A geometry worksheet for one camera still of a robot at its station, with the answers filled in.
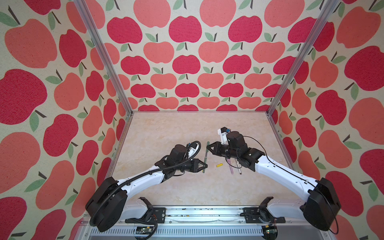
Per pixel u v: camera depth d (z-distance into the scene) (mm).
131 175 512
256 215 733
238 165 603
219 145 693
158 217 738
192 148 732
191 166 704
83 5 694
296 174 466
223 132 728
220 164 921
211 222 733
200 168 742
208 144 789
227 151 665
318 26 753
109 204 416
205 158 774
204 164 762
